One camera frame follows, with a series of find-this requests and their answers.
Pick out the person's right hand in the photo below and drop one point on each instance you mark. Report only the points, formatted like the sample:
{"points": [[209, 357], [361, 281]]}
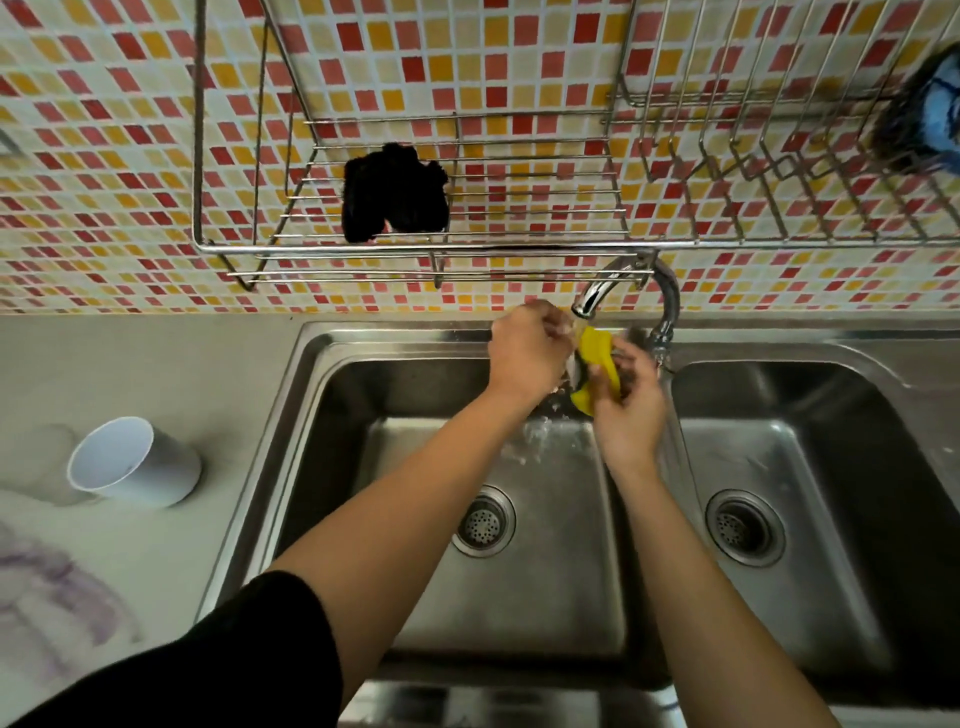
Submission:
{"points": [[630, 420]]}

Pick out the metal sink drain strainer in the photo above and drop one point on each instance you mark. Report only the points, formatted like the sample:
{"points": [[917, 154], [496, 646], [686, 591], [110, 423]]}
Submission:
{"points": [[484, 521], [745, 527]]}

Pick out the white blender base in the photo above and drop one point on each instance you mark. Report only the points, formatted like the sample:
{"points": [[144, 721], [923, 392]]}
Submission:
{"points": [[146, 469]]}

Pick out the clear blender cup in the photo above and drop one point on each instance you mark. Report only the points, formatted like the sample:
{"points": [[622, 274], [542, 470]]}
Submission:
{"points": [[34, 465]]}

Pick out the black sleeve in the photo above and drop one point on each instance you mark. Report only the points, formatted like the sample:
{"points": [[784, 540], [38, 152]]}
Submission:
{"points": [[202, 667]]}

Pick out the person's right forearm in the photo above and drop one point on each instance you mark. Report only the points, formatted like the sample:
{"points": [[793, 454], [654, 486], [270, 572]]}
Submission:
{"points": [[712, 615]]}

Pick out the black cloth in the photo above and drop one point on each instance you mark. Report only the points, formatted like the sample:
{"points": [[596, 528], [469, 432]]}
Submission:
{"points": [[394, 191]]}

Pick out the person's left hand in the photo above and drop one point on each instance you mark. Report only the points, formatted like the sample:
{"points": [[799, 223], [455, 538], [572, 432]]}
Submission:
{"points": [[529, 352]]}

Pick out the chrome faucet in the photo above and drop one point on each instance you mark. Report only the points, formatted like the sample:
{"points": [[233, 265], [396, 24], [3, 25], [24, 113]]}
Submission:
{"points": [[664, 289]]}

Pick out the small yellow sponge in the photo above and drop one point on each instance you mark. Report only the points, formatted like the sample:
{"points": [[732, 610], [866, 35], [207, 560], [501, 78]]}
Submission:
{"points": [[596, 349]]}

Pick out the stainless steel double sink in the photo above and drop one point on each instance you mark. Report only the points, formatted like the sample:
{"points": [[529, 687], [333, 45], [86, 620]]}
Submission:
{"points": [[825, 450]]}

